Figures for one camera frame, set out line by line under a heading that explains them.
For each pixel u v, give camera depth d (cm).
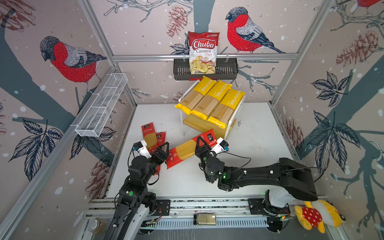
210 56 86
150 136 99
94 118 73
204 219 67
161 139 98
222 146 63
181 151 71
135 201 50
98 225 61
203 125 88
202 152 62
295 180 42
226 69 95
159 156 64
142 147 65
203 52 85
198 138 70
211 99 75
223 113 68
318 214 67
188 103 73
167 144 70
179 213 73
